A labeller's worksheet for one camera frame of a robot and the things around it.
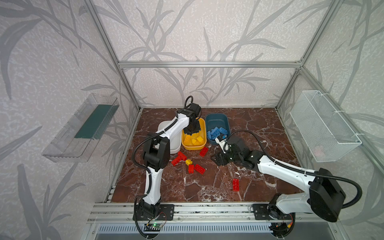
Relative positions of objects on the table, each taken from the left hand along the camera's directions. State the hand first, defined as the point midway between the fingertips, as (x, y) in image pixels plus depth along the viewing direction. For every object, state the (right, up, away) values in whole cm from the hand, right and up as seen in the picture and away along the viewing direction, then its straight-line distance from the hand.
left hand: (197, 126), depth 95 cm
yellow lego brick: (+2, -9, +3) cm, 9 cm away
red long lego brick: (+2, -24, -8) cm, 26 cm away
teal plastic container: (+12, +4, +15) cm, 20 cm away
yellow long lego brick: (-7, -8, +4) cm, 11 cm away
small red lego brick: (-3, -25, -9) cm, 26 cm away
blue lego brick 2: (+17, -3, +6) cm, 19 cm away
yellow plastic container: (0, -10, +4) cm, 11 cm away
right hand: (+10, -13, -13) cm, 21 cm away
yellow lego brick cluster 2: (-5, -21, -6) cm, 23 cm away
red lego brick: (+4, -16, -1) cm, 17 cm away
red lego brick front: (+22, -32, -13) cm, 41 cm away
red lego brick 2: (-10, -18, -5) cm, 21 cm away
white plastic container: (-15, -10, +3) cm, 18 cm away
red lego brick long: (-13, -21, -6) cm, 25 cm away
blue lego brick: (+12, -4, +4) cm, 13 cm away
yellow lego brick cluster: (-2, -10, +2) cm, 11 cm away
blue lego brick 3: (+8, -6, +4) cm, 10 cm away
